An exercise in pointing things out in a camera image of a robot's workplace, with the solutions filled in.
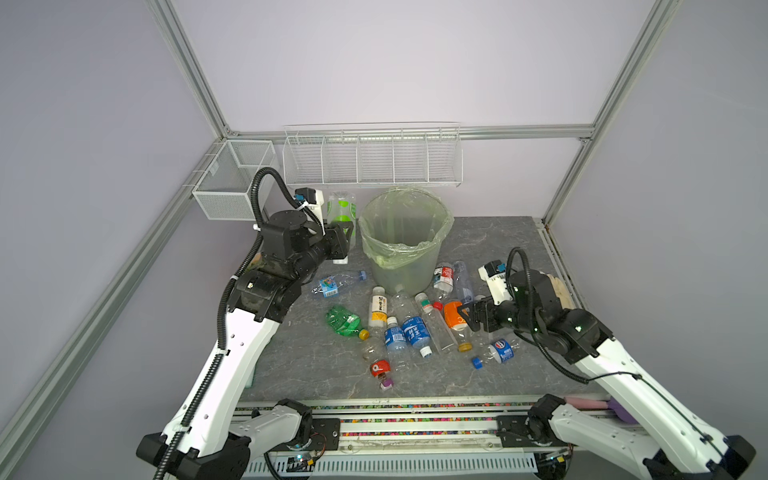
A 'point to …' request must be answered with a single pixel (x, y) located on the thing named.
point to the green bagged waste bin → (401, 230)
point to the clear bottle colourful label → (329, 286)
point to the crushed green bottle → (344, 323)
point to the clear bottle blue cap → (462, 282)
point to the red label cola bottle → (443, 279)
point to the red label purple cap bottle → (379, 368)
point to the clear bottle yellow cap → (374, 349)
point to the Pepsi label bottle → (500, 351)
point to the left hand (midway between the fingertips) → (345, 229)
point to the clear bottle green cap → (444, 339)
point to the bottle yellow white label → (378, 317)
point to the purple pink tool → (583, 403)
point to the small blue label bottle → (397, 347)
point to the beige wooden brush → (567, 301)
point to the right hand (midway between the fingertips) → (472, 306)
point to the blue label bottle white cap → (415, 330)
